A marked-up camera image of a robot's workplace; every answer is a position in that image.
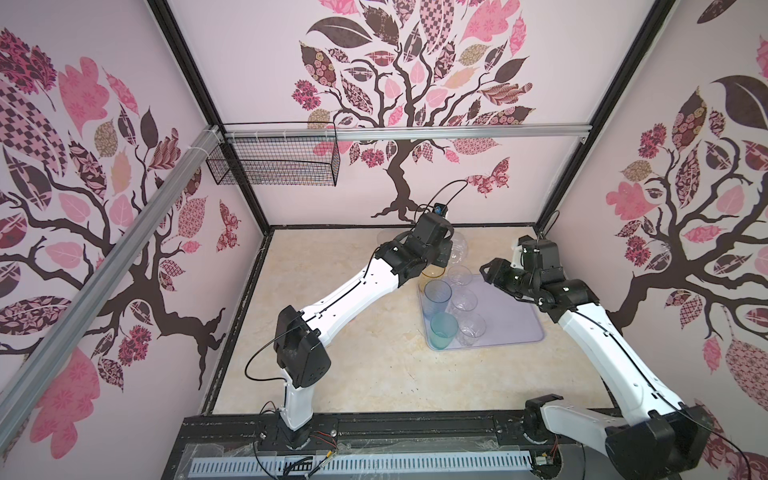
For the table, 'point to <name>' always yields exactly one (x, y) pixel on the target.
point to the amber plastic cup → (430, 273)
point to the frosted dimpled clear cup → (459, 247)
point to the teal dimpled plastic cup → (443, 328)
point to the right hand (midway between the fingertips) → (487, 266)
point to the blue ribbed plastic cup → (437, 294)
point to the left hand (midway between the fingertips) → (439, 245)
